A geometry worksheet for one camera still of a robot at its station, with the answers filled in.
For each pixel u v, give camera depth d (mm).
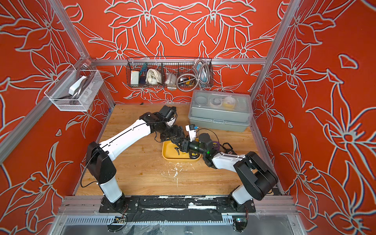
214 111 907
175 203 743
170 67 951
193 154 875
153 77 901
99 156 438
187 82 876
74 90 697
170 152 901
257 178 438
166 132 687
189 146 730
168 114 656
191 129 750
